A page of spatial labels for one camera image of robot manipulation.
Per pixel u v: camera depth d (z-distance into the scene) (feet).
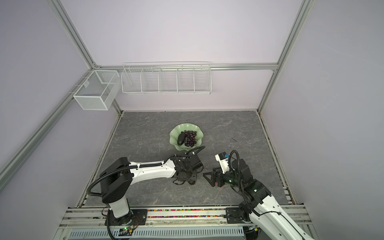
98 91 3.20
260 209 1.69
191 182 2.69
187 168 2.07
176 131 3.36
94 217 2.48
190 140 3.18
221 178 2.14
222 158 2.19
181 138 3.28
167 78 3.18
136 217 2.41
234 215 2.41
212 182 2.15
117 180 1.49
